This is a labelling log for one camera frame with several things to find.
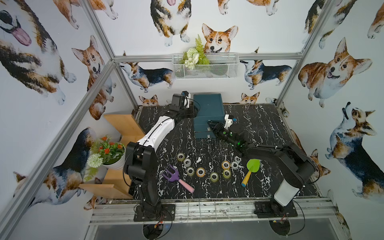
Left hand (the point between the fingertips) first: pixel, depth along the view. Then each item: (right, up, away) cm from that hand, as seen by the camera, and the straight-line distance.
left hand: (193, 106), depth 90 cm
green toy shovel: (+36, -36, 0) cm, 51 cm away
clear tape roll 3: (+27, -33, +3) cm, 43 cm away
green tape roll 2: (-1, -38, -2) cm, 38 cm away
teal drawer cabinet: (+10, -1, 0) cm, 10 cm away
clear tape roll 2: (+25, -36, 0) cm, 43 cm away
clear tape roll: (-4, -34, +1) cm, 34 cm away
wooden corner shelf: (-36, -14, -3) cm, 39 cm away
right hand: (+11, -8, -5) cm, 14 cm away
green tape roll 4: (+20, -41, -4) cm, 45 cm away
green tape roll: (-8, -31, +3) cm, 32 cm away
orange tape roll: (+5, -39, -2) cm, 39 cm away
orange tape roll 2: (+20, -36, 0) cm, 41 cm away
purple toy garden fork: (-10, -41, -4) cm, 42 cm away
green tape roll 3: (+12, -41, -4) cm, 43 cm away
